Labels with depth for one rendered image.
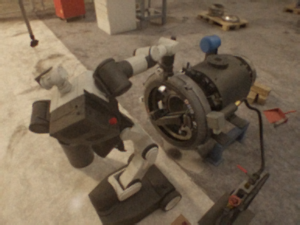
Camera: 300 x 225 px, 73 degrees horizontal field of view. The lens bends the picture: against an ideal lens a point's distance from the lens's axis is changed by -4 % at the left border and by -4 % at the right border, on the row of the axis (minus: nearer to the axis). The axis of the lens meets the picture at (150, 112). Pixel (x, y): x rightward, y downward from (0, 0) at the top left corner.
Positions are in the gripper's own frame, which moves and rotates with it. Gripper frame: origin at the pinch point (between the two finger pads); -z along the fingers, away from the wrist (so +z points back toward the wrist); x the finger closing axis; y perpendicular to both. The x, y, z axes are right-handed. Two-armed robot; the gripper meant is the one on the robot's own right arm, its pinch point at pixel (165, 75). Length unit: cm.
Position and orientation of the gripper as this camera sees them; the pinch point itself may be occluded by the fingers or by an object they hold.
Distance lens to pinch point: 146.2
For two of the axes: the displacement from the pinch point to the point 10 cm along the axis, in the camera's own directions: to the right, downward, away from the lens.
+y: 7.9, -4.0, 4.7
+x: 6.2, 5.7, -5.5
